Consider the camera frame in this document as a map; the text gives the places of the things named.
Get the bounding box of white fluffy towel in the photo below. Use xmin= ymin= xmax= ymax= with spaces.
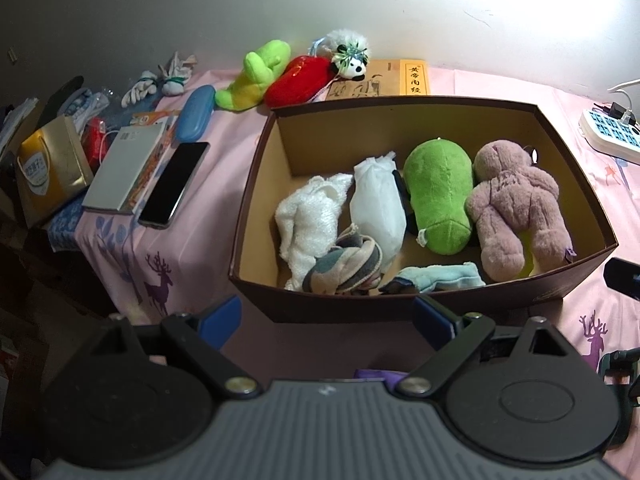
xmin=274 ymin=172 xmax=355 ymax=292

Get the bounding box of blue striped cloth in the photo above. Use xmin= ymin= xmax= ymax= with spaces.
xmin=60 ymin=87 xmax=111 ymax=126

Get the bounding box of light blue zipper pouch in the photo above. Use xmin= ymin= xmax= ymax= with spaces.
xmin=378 ymin=261 xmax=487 ymax=295

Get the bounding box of pink printed bedsheet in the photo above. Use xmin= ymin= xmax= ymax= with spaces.
xmin=75 ymin=62 xmax=640 ymax=396

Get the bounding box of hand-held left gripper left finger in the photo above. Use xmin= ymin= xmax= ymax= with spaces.
xmin=85 ymin=295 xmax=264 ymax=397

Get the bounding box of brown cardboard box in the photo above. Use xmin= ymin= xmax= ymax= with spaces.
xmin=229 ymin=95 xmax=620 ymax=324

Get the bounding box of gold paper bag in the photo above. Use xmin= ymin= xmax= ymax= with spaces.
xmin=15 ymin=115 xmax=96 ymax=228

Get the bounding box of stack of papers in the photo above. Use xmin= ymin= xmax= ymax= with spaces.
xmin=0 ymin=97 xmax=41 ymax=161

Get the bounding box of white plastic bag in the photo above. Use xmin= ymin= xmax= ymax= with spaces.
xmin=348 ymin=151 xmax=408 ymax=261

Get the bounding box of black object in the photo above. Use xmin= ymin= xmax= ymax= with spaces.
xmin=42 ymin=76 xmax=86 ymax=116

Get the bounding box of blue glasses case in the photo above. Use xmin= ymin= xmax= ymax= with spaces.
xmin=177 ymin=85 xmax=216 ymax=143

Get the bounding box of tan book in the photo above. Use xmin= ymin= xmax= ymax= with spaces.
xmin=325 ymin=58 xmax=432 ymax=102

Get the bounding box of white power strip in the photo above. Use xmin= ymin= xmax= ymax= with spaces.
xmin=580 ymin=107 xmax=640 ymax=165

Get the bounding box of black smartphone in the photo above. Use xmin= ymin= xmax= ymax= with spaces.
xmin=137 ymin=141 xmax=211 ymax=231

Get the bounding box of red plush toy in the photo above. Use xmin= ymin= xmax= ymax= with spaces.
xmin=264 ymin=55 xmax=335 ymax=108

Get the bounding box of lime green plush toy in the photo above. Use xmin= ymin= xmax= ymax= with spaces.
xmin=214 ymin=39 xmax=292 ymax=112

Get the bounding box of grey striped sock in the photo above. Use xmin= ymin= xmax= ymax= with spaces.
xmin=301 ymin=225 xmax=385 ymax=297

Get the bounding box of white notebook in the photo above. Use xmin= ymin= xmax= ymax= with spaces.
xmin=81 ymin=125 xmax=166 ymax=216

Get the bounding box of blue patterned cloth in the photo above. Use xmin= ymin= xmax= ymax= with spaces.
xmin=47 ymin=195 xmax=88 ymax=253

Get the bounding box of white cable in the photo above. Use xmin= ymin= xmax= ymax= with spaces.
xmin=607 ymin=77 xmax=640 ymax=96

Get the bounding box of white gloves bundle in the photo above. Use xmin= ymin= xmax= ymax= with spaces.
xmin=121 ymin=51 xmax=198 ymax=108

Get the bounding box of mauve plush bear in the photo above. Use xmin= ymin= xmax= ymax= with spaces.
xmin=465 ymin=140 xmax=577 ymax=282

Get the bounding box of panda plush with white fluff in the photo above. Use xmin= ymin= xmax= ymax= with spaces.
xmin=310 ymin=28 xmax=372 ymax=81

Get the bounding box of black charger plug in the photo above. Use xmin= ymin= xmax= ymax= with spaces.
xmin=605 ymin=101 xmax=638 ymax=126

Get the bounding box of red packet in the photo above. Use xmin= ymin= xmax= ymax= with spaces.
xmin=80 ymin=116 xmax=113 ymax=171

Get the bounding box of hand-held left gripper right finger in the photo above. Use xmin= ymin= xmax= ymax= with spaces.
xmin=395 ymin=294 xmax=583 ymax=397

